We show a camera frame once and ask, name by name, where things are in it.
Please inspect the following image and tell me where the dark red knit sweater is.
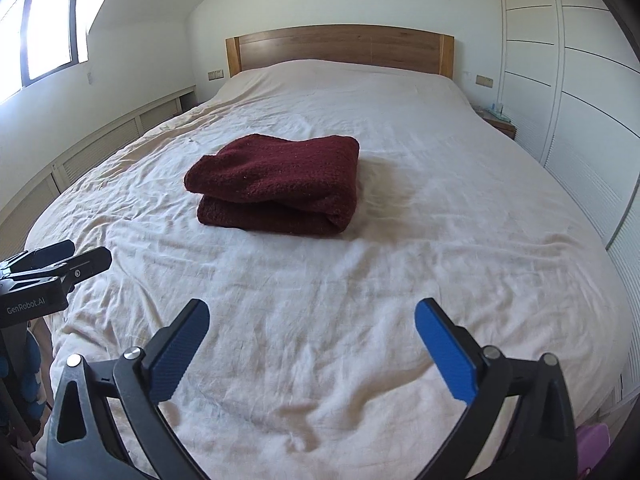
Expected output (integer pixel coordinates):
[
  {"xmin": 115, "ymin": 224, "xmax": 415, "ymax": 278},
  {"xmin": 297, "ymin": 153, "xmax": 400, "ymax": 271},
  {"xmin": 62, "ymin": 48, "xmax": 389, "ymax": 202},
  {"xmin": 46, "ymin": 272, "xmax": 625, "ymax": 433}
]
[{"xmin": 183, "ymin": 133, "xmax": 360, "ymax": 236}]

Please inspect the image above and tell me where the pink plastic box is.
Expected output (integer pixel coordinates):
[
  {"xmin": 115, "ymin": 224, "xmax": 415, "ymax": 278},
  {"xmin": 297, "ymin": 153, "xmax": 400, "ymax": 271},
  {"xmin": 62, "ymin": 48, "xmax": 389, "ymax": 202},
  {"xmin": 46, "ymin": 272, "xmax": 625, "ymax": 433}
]
[{"xmin": 576, "ymin": 422, "xmax": 611, "ymax": 479}]

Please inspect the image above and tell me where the low white slatted cabinet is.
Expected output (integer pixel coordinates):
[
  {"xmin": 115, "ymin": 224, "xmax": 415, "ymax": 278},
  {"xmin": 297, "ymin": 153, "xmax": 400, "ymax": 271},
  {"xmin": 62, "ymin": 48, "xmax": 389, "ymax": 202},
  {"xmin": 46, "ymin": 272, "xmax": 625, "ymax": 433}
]
[{"xmin": 1, "ymin": 86, "xmax": 196, "ymax": 258}]

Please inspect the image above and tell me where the white bed sheet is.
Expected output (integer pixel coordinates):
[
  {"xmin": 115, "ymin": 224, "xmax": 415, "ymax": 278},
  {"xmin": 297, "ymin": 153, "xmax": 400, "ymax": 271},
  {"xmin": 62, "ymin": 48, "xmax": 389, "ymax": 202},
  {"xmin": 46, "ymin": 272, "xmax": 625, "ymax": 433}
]
[{"xmin": 26, "ymin": 61, "xmax": 631, "ymax": 479}]

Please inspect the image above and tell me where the window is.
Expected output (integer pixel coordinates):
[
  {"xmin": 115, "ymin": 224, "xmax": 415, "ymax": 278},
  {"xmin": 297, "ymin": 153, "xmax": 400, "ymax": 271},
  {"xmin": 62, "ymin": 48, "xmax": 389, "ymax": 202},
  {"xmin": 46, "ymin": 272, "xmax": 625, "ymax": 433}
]
[{"xmin": 1, "ymin": 0, "xmax": 105, "ymax": 101}]

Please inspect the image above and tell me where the wooden nightstand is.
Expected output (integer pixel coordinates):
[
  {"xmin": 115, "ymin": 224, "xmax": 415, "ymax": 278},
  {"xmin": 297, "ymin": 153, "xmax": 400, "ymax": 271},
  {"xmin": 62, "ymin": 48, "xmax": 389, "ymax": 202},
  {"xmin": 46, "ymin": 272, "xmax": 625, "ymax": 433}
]
[{"xmin": 472, "ymin": 105, "xmax": 518, "ymax": 140}]

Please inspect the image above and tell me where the wooden headboard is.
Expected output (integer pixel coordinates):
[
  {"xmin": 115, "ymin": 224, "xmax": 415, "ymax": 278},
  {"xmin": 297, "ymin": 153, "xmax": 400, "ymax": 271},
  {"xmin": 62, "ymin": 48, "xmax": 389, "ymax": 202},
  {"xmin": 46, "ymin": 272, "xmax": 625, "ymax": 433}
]
[{"xmin": 224, "ymin": 24, "xmax": 456, "ymax": 78}]

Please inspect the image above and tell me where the white wardrobe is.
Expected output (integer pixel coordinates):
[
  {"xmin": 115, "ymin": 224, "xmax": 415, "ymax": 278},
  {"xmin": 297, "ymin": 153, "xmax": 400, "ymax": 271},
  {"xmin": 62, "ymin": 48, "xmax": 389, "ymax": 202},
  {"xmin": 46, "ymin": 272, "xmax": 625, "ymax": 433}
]
[{"xmin": 494, "ymin": 0, "xmax": 640, "ymax": 401}]

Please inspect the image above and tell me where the left wall switch plate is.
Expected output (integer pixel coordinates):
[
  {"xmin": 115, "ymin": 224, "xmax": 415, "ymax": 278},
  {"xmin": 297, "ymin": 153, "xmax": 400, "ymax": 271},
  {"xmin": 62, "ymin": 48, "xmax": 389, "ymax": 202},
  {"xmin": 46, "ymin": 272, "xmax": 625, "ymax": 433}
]
[{"xmin": 207, "ymin": 70, "xmax": 224, "ymax": 80}]

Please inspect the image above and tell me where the wall switch plate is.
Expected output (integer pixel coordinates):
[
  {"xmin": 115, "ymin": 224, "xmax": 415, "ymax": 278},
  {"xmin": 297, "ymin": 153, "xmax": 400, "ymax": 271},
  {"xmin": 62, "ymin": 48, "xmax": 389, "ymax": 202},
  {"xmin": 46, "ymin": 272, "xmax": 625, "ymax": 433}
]
[
  {"xmin": 475, "ymin": 75, "xmax": 494, "ymax": 88},
  {"xmin": 207, "ymin": 70, "xmax": 224, "ymax": 80}
]

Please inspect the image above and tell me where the right wall switch plate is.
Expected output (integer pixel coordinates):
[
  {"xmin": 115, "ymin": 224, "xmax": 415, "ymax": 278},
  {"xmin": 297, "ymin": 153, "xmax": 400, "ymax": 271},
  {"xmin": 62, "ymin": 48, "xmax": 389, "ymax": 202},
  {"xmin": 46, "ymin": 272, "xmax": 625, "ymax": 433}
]
[{"xmin": 475, "ymin": 75, "xmax": 494, "ymax": 88}]

